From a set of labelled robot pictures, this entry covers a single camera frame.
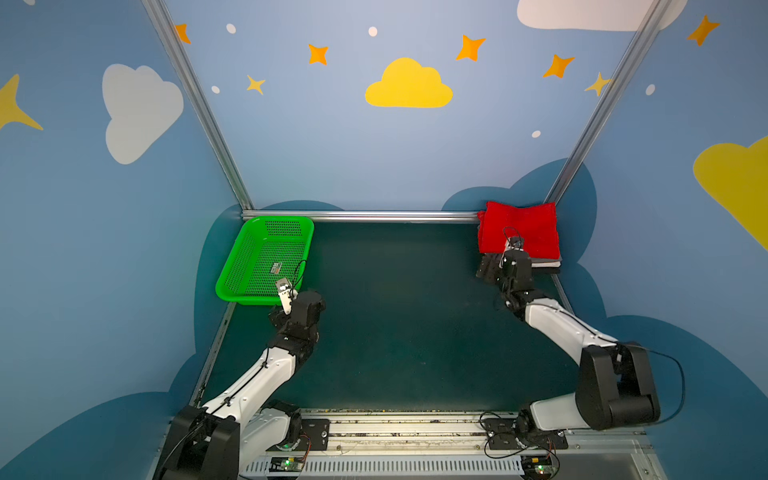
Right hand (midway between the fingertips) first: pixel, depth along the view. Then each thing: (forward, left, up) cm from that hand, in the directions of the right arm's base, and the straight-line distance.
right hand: (502, 258), depth 90 cm
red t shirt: (+19, -17, -4) cm, 25 cm away
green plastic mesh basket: (+14, +82, -16) cm, 84 cm away
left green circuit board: (-54, +57, -17) cm, 80 cm away
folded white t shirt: (+9, -23, -12) cm, 27 cm away
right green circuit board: (-51, -4, -18) cm, 54 cm away
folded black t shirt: (+8, -21, -15) cm, 27 cm away
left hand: (-15, +60, -3) cm, 62 cm away
